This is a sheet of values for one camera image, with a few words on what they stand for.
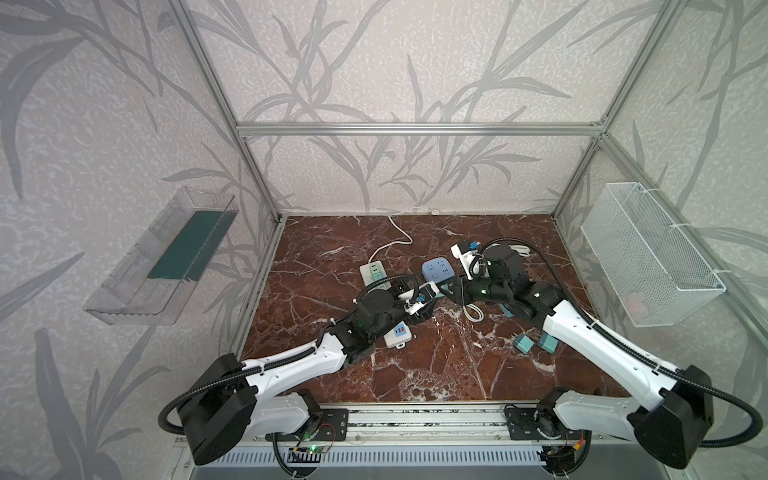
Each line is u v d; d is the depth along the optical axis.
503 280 0.58
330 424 0.73
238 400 0.40
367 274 0.99
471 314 0.94
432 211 1.23
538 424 0.67
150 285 0.64
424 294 0.61
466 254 0.67
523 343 0.85
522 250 1.09
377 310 0.57
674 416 0.37
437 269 1.02
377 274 0.97
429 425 0.75
